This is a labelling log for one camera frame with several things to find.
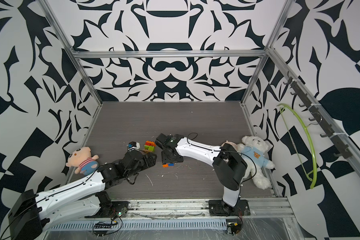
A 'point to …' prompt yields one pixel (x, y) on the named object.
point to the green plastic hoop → (309, 178)
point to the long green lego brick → (149, 148)
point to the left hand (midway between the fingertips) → (152, 155)
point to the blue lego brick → (171, 164)
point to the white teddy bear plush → (252, 150)
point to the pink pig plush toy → (82, 157)
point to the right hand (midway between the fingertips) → (168, 158)
